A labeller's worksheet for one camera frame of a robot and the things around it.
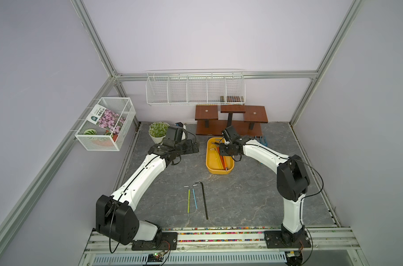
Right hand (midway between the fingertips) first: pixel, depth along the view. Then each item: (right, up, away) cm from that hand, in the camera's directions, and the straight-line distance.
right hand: (221, 149), depth 94 cm
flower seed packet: (-54, +15, -19) cm, 59 cm away
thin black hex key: (-12, -18, -3) cm, 22 cm away
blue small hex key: (-15, -24, -7) cm, 29 cm away
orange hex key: (+3, -9, +7) cm, 11 cm away
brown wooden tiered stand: (-8, +17, +22) cm, 29 cm away
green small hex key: (-18, -27, -10) cm, 33 cm away
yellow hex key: (-2, -5, +7) cm, 9 cm away
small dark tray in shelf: (+7, +30, +5) cm, 31 cm away
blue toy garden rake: (+31, +3, +14) cm, 34 cm away
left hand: (-16, +3, -13) cm, 21 cm away
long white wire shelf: (-15, +37, +5) cm, 41 cm away
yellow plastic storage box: (-3, -9, +4) cm, 10 cm away
